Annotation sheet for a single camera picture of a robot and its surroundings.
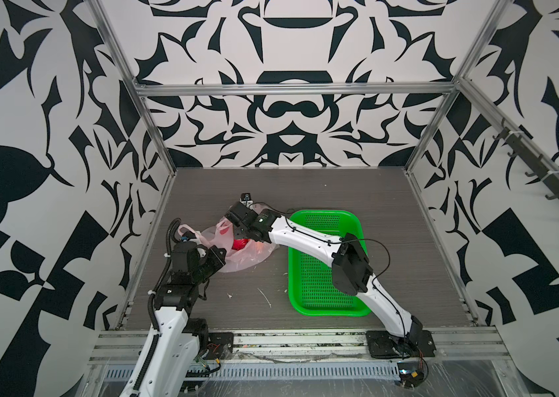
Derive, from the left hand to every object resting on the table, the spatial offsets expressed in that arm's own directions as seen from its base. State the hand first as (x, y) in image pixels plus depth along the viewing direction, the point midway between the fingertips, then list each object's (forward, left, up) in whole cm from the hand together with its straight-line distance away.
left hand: (224, 246), depth 81 cm
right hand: (+10, -4, -3) cm, 11 cm away
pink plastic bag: (+5, +1, -1) cm, 5 cm away
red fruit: (+3, -4, -4) cm, 7 cm away
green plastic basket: (-11, -29, -13) cm, 33 cm away
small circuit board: (-35, -54, -13) cm, 66 cm away
